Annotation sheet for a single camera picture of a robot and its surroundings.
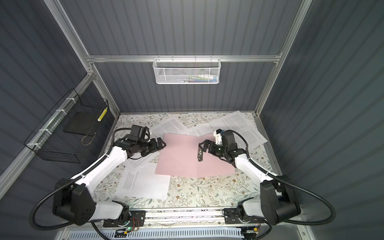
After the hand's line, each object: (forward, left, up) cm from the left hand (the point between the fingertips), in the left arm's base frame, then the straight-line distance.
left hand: (160, 147), depth 84 cm
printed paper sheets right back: (+30, -53, -13) cm, 62 cm away
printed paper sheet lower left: (-14, +12, -16) cm, 24 cm away
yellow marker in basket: (+12, +31, +14) cm, 36 cm away
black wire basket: (+3, +44, +14) cm, 46 cm away
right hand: (-2, -27, -1) cm, 27 cm away
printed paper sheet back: (+27, -5, -13) cm, 31 cm away
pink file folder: (-1, -10, -12) cm, 16 cm away
